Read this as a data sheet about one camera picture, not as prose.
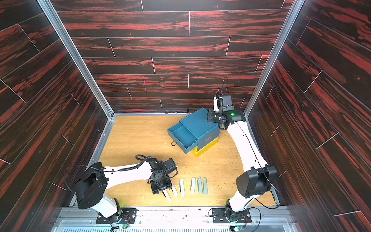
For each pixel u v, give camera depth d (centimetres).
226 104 58
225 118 54
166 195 80
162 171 62
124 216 73
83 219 73
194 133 80
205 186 84
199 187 83
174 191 82
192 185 84
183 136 86
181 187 83
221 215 74
